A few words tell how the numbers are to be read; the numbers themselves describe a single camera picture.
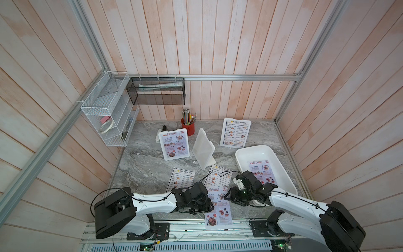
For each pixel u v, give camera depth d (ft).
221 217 2.56
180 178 2.98
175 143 3.03
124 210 1.35
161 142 2.93
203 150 3.32
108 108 2.24
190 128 3.55
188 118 3.47
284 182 2.81
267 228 2.17
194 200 2.08
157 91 2.96
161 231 2.40
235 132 3.22
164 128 3.64
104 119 2.68
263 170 3.06
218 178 2.97
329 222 1.36
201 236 2.40
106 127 2.65
